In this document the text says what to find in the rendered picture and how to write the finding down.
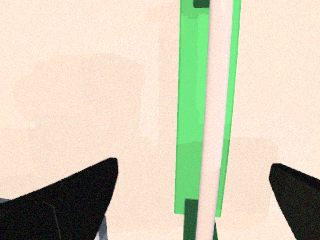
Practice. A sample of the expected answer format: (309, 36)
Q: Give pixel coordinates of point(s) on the white pin with red cap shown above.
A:
(217, 71)

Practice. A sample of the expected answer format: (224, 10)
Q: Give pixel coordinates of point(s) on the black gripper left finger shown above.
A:
(70, 209)

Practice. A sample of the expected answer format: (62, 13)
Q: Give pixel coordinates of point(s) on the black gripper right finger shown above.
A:
(298, 196)

